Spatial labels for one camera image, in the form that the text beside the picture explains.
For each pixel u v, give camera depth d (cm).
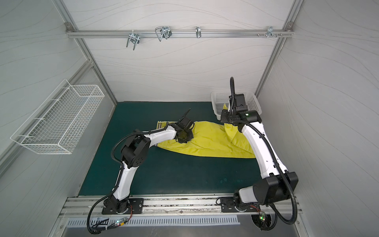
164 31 77
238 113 56
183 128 78
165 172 88
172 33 78
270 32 77
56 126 68
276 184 39
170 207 75
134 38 78
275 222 69
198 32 78
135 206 73
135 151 55
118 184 60
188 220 70
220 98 119
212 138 96
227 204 73
